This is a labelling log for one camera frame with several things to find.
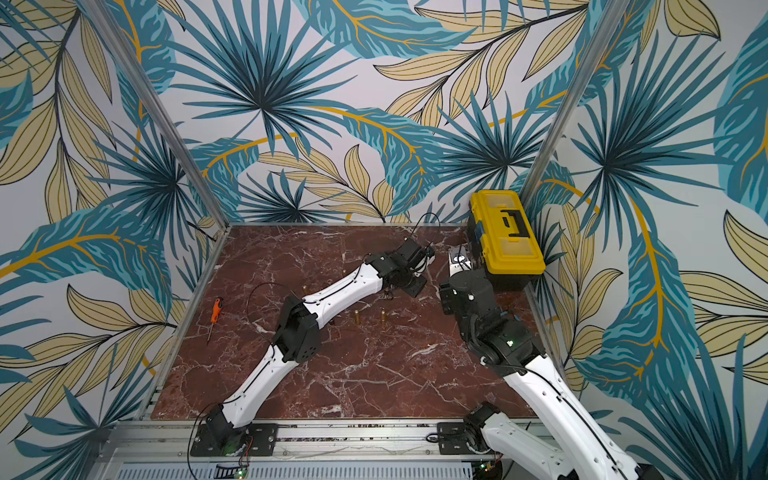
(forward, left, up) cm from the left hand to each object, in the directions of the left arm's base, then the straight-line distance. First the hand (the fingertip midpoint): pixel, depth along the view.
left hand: (417, 285), depth 93 cm
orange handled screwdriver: (-7, +63, -8) cm, 64 cm away
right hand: (-11, -7, +22) cm, 26 cm away
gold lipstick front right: (-9, +10, -3) cm, 14 cm away
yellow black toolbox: (+12, -28, +9) cm, 32 cm away
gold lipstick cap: (+2, +36, -6) cm, 37 cm away
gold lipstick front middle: (-8, +19, -6) cm, 21 cm away
